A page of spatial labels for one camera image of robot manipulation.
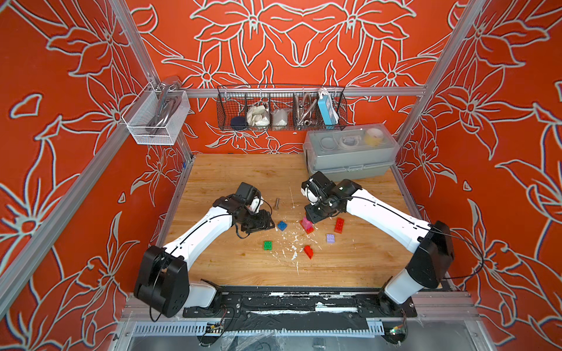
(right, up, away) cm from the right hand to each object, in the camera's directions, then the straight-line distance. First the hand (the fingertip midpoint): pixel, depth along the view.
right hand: (305, 216), depth 79 cm
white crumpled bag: (-19, +41, +13) cm, 47 cm away
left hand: (-14, -4, +2) cm, 14 cm away
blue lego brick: (-9, -6, +12) cm, 16 cm away
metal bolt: (-11, +1, +18) cm, 21 cm away
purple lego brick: (+12, -11, +8) cm, 18 cm away
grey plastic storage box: (+27, +26, +21) cm, 43 cm away
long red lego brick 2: (+3, -8, +10) cm, 14 cm away
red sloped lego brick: (+2, -15, +4) cm, 15 cm away
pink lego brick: (+2, -6, +13) cm, 14 cm away
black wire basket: (-9, +46, +16) cm, 49 cm away
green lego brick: (-14, -13, +6) cm, 20 cm away
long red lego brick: (+16, -6, +12) cm, 21 cm away
